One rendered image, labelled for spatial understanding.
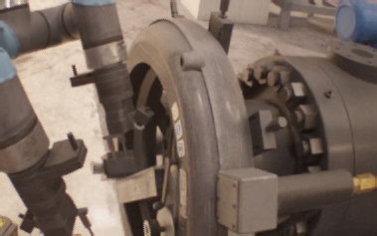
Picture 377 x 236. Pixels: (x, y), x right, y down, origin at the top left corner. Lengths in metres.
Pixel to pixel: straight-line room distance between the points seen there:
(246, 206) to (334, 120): 0.44
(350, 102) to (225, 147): 0.45
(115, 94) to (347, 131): 0.58
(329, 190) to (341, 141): 0.26
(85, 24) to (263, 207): 0.50
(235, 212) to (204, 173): 0.12
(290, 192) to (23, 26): 0.62
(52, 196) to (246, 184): 0.36
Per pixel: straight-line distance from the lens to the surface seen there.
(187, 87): 1.09
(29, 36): 1.09
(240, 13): 5.26
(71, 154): 0.73
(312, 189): 1.05
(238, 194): 0.96
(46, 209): 0.78
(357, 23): 1.73
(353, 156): 1.33
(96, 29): 1.07
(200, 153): 1.05
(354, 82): 1.44
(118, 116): 1.10
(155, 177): 1.23
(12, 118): 0.70
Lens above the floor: 1.32
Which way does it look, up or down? 26 degrees down
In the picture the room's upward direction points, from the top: 8 degrees clockwise
